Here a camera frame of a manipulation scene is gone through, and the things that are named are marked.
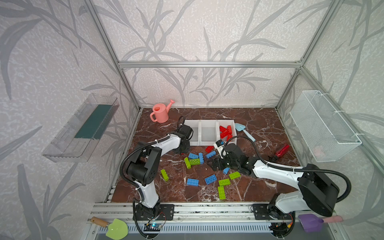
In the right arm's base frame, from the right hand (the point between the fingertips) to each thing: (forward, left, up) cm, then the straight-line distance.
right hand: (211, 156), depth 84 cm
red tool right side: (+7, -45, -7) cm, 46 cm away
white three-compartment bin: (+23, +2, -10) cm, 25 cm away
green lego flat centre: (0, +10, -8) cm, 13 cm away
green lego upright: (-1, +14, -7) cm, 16 cm away
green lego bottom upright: (-18, -5, -8) cm, 20 cm away
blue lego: (+4, +11, -9) cm, 15 cm away
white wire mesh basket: (-2, -49, +25) cm, 55 cm away
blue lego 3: (-12, +11, -8) cm, 18 cm away
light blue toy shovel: (+26, -22, -7) cm, 35 cm away
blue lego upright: (+3, +6, -7) cm, 10 cm away
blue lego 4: (-10, +1, -9) cm, 13 cm away
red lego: (+8, +1, -6) cm, 10 cm away
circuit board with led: (-32, +30, -9) cm, 45 cm away
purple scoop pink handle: (-31, -47, -8) cm, 57 cm away
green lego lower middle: (-12, -7, -9) cm, 16 cm away
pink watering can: (+33, +35, 0) cm, 49 cm away
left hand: (+11, +16, -6) cm, 20 cm away
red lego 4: (+21, -10, -8) cm, 24 cm away
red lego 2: (+24, -8, -7) cm, 27 cm away
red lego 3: (+20, -13, -7) cm, 25 cm away
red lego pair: (+24, -14, -7) cm, 29 cm away
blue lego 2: (+4, 0, -6) cm, 8 cm away
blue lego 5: (-6, -8, -6) cm, 12 cm away
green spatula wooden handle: (-34, +46, -9) cm, 57 cm away
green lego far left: (-8, +27, -7) cm, 29 cm away
